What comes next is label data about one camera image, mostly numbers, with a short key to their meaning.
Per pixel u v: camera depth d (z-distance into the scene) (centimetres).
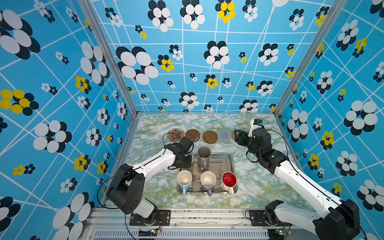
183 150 68
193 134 105
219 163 93
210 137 106
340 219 37
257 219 73
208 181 85
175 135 106
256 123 67
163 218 74
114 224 74
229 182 85
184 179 85
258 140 58
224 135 105
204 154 88
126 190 43
